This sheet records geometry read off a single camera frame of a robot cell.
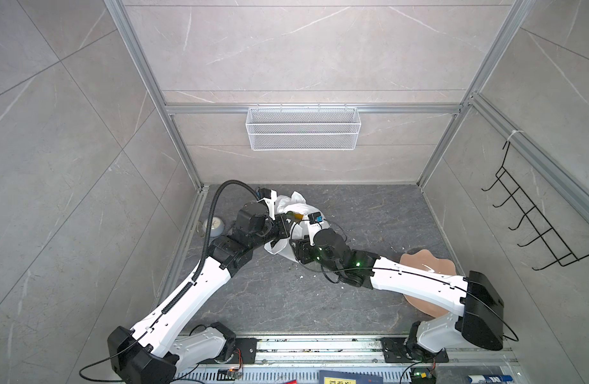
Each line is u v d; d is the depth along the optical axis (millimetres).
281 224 613
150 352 374
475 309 401
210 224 495
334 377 696
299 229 728
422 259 909
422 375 700
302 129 1005
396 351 732
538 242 654
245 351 732
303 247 647
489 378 674
